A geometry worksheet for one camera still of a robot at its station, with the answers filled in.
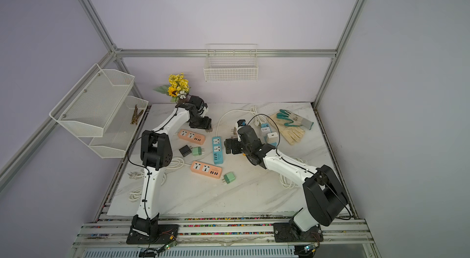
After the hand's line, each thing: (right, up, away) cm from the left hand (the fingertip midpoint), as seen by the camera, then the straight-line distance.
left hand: (205, 127), depth 104 cm
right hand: (+18, -7, -17) cm, 25 cm away
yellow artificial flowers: (-12, +22, -11) cm, 27 cm away
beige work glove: (+51, -4, +1) cm, 52 cm away
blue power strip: (+8, -13, -7) cm, 17 cm away
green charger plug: (-3, -12, -7) cm, 15 cm away
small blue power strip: (+35, -1, +2) cm, 35 cm away
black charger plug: (-9, -12, -8) cm, 17 cm away
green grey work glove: (+56, +4, +7) cm, 57 cm away
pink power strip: (-7, -5, -3) cm, 9 cm away
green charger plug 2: (+15, -24, -16) cm, 33 cm away
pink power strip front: (+3, -21, -14) cm, 25 cm away
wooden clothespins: (-36, +7, -8) cm, 37 cm away
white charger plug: (+38, -5, -9) cm, 39 cm away
